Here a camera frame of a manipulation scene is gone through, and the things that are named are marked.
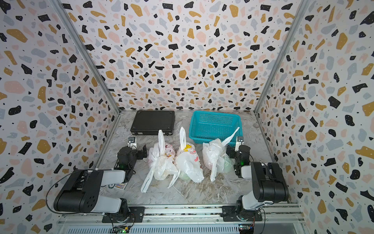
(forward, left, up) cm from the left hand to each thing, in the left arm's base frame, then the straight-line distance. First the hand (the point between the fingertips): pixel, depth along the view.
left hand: (138, 145), depth 92 cm
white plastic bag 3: (-11, -47, +4) cm, 49 cm away
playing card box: (-23, +6, -6) cm, 25 cm away
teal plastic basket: (+22, -44, -9) cm, 50 cm away
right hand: (0, -64, -2) cm, 64 cm away
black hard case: (+22, -2, -4) cm, 23 cm away
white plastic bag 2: (-16, -31, +9) cm, 37 cm away
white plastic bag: (-11, -17, +4) cm, 20 cm away
